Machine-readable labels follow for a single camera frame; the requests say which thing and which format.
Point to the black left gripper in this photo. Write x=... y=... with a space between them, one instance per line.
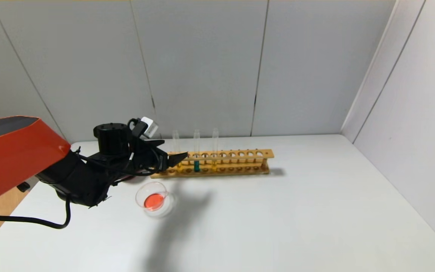
x=163 y=160

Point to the orange and black left arm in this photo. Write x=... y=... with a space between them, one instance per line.
x=13 y=151

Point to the test tube with yellow pigment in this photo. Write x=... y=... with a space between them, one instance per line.
x=214 y=164
x=176 y=141

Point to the test tube with blue pigment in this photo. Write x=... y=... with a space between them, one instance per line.
x=196 y=165

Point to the wooden test tube rack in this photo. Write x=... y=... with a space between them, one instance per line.
x=240 y=154

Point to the dark red plastic cup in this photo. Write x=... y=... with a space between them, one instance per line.
x=128 y=178

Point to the clear glass beaker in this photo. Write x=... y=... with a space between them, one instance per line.
x=153 y=200

